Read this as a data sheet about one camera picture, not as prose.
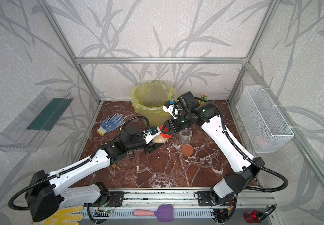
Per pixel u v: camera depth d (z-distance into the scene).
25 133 0.64
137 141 0.63
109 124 1.05
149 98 1.00
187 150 0.92
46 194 0.38
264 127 0.63
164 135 0.65
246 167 0.40
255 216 0.60
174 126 0.58
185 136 0.89
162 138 0.66
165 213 0.69
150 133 0.63
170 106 0.61
